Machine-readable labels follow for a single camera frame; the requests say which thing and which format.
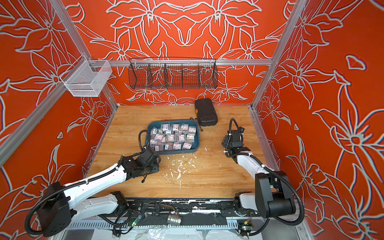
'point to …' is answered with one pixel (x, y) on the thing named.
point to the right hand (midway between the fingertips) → (230, 139)
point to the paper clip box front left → (177, 146)
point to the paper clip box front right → (187, 146)
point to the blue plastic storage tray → (167, 136)
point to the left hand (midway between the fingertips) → (158, 165)
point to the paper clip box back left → (164, 127)
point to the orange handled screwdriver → (191, 118)
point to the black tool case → (207, 115)
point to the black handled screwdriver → (201, 130)
